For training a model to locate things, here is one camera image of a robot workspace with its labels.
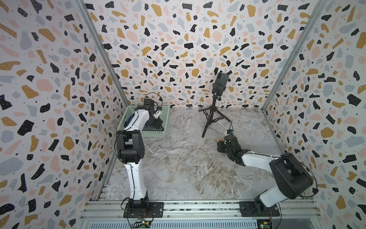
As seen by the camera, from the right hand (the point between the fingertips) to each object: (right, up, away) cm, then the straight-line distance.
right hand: (220, 143), depth 94 cm
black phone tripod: (-4, +20, +6) cm, 22 cm away
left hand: (-44, +12, +6) cm, 46 cm away
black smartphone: (-1, +38, -4) cm, 38 cm away
